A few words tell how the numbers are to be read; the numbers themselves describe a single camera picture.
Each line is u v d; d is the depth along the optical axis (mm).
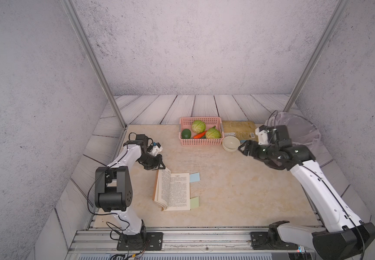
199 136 1111
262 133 677
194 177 937
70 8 702
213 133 1069
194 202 827
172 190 874
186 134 1109
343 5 696
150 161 777
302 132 888
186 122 1185
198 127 1111
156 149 863
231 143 1056
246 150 660
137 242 671
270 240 671
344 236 361
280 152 523
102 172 479
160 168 847
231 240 742
